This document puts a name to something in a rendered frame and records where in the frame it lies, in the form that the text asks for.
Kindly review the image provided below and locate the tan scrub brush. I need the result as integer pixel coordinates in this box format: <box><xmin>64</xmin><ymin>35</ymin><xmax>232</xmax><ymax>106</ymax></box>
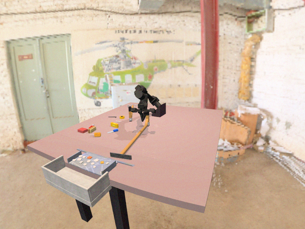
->
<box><xmin>88</xmin><ymin>126</ymin><xmax>96</xmax><ymax>133</ymax></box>

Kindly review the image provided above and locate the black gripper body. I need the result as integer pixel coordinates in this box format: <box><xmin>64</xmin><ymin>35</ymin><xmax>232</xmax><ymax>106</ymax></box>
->
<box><xmin>130</xmin><ymin>101</ymin><xmax>156</xmax><ymax>113</ymax></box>

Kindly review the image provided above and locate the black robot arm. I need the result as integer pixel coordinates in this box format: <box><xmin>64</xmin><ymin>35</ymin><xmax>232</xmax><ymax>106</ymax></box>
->
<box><xmin>134</xmin><ymin>85</ymin><xmax>161</xmax><ymax>109</ymax></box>

